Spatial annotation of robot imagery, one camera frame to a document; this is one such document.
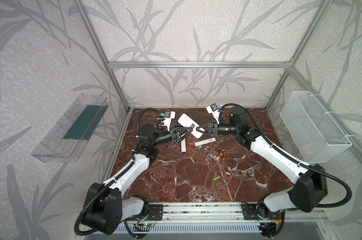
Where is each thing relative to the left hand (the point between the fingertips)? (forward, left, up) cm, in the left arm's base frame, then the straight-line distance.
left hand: (191, 128), depth 68 cm
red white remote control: (+4, +3, +1) cm, 5 cm away
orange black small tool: (+2, -19, -31) cm, 36 cm away
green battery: (-2, -1, -31) cm, 31 cm away
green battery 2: (-13, -15, -31) cm, 37 cm away
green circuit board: (-35, +20, -31) cm, 51 cm away
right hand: (+2, -3, 0) cm, 4 cm away
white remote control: (+4, +5, -30) cm, 31 cm away
